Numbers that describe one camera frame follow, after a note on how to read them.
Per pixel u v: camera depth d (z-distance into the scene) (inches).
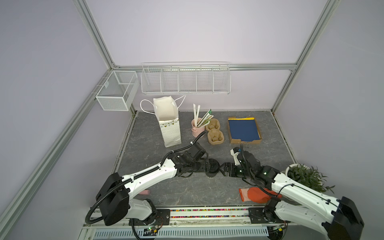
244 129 41.6
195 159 24.4
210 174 31.6
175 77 40.1
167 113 41.0
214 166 31.1
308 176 26.8
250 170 23.6
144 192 31.2
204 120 37.2
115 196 15.9
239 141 38.9
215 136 40.2
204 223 28.7
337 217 15.9
